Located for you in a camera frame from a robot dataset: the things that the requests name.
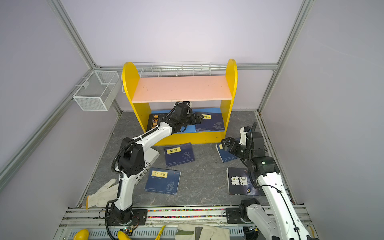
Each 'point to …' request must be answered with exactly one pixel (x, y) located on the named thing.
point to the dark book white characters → (240, 182)
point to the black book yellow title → (153, 120)
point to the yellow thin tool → (159, 236)
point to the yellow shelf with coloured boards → (188, 126)
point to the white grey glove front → (194, 232)
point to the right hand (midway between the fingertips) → (228, 144)
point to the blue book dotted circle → (178, 154)
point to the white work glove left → (105, 195)
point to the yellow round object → (82, 234)
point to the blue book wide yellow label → (211, 122)
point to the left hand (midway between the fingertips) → (200, 118)
